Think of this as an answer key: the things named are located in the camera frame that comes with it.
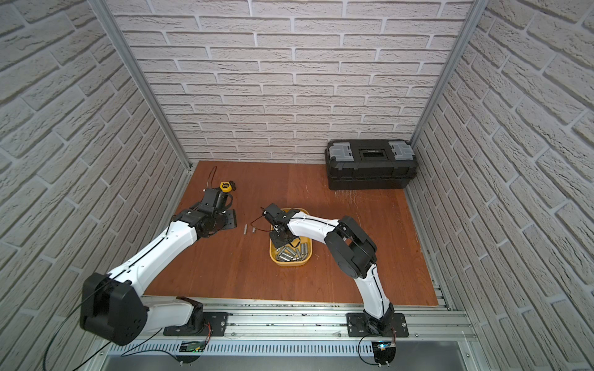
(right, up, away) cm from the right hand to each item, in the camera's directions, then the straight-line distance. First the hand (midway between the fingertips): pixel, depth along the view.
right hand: (284, 239), depth 94 cm
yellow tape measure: (-30, +22, +15) cm, 40 cm away
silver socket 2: (-13, +4, +1) cm, 14 cm away
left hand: (-19, +11, -9) cm, 24 cm away
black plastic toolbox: (+38, +32, +8) cm, 51 cm away
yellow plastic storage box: (+1, -5, -6) cm, 8 cm away
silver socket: (-17, +4, +1) cm, 17 cm away
